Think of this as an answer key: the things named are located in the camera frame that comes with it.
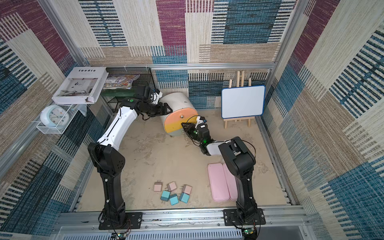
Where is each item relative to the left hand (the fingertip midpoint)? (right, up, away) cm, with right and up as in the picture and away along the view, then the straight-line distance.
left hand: (166, 110), depth 87 cm
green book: (-29, +12, +8) cm, 32 cm away
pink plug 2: (+3, -42, -4) cm, 42 cm away
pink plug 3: (+12, -43, -6) cm, 45 cm away
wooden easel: (+47, +17, +10) cm, 51 cm away
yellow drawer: (+6, -9, +6) cm, 12 cm away
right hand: (+8, -7, +6) cm, 12 cm away
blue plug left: (+1, -46, -8) cm, 46 cm away
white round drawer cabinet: (+9, +1, 0) cm, 9 cm away
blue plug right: (+10, -46, -8) cm, 48 cm away
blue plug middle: (+5, -47, -9) cm, 48 cm away
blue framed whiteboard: (+47, +7, +11) cm, 49 cm away
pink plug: (-4, -42, -4) cm, 42 cm away
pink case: (+32, -41, -3) cm, 52 cm away
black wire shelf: (-14, +20, +7) cm, 25 cm away
